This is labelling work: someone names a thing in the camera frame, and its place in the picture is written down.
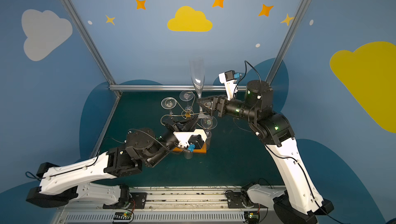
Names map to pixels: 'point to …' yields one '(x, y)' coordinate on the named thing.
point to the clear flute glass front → (188, 155)
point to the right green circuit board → (251, 217)
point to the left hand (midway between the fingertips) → (189, 110)
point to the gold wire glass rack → (187, 114)
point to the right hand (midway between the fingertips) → (204, 98)
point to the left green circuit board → (122, 216)
